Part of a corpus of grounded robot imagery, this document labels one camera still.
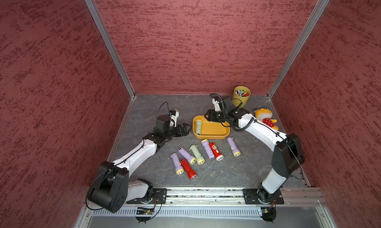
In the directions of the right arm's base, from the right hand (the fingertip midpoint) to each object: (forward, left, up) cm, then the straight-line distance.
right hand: (207, 119), depth 87 cm
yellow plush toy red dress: (+9, -42, -11) cm, 44 cm away
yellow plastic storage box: (0, -4, -14) cm, 14 cm away
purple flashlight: (-25, +17, -12) cm, 32 cm away
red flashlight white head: (-18, -6, -12) cm, 23 cm away
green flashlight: (+2, +5, -12) cm, 13 cm away
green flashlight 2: (-20, +5, -12) cm, 24 cm away
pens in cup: (+27, -28, -5) cm, 39 cm away
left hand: (-6, +12, -2) cm, 14 cm away
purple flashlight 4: (-15, -17, -13) cm, 26 cm away
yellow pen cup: (+21, -29, -6) cm, 37 cm away
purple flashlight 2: (-20, +10, -12) cm, 25 cm away
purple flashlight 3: (-10, +1, -12) cm, 16 cm away
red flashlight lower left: (-27, +10, -13) cm, 32 cm away
